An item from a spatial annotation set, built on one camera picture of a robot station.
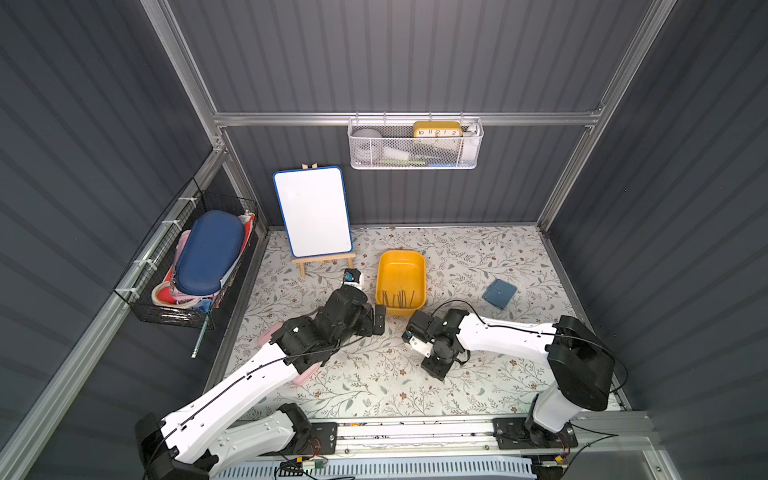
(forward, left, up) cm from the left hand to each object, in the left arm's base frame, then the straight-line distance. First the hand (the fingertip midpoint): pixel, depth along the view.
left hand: (370, 309), depth 72 cm
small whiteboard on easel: (+35, +19, 0) cm, 40 cm away
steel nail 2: (+16, -6, -22) cm, 28 cm away
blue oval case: (+14, +39, +10) cm, 43 cm away
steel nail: (+17, -3, -22) cm, 28 cm away
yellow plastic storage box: (+24, -9, -24) cm, 35 cm away
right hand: (-6, -19, -20) cm, 28 cm away
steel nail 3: (+19, -13, -22) cm, 32 cm away
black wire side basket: (+1, +47, +12) cm, 48 cm away
